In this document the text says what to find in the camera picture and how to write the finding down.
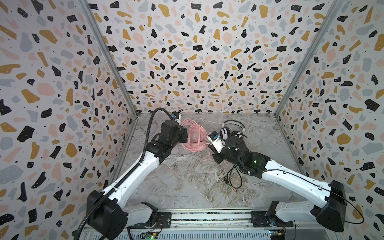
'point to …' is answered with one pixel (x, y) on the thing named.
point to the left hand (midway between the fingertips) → (184, 126)
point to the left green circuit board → (151, 235)
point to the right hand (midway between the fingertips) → (208, 142)
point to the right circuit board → (277, 234)
